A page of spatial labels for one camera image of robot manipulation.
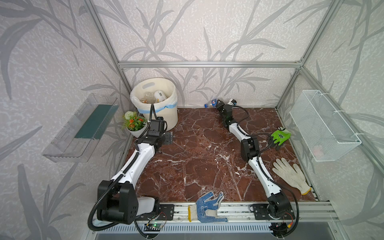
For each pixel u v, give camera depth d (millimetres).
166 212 733
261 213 733
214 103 1157
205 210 733
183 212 753
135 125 888
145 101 938
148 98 973
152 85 999
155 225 706
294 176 849
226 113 978
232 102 1081
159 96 988
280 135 1019
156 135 642
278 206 641
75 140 635
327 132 639
